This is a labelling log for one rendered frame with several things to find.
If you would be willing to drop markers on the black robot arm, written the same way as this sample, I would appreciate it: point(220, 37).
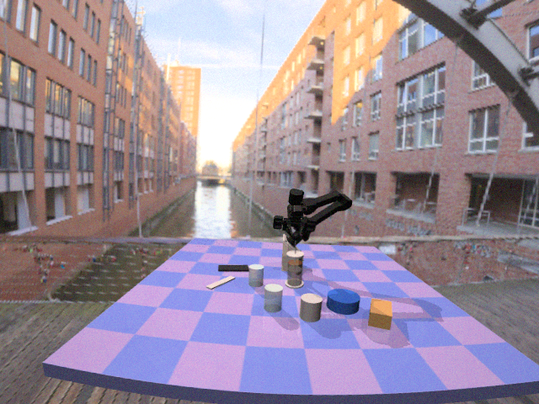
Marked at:
point(300, 206)

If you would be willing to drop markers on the orange cube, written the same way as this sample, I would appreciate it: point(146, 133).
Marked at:
point(380, 314)

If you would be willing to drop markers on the pale peach flat bar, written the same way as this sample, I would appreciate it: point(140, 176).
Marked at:
point(223, 281)

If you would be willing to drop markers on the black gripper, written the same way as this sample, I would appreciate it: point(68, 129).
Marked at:
point(309, 225)

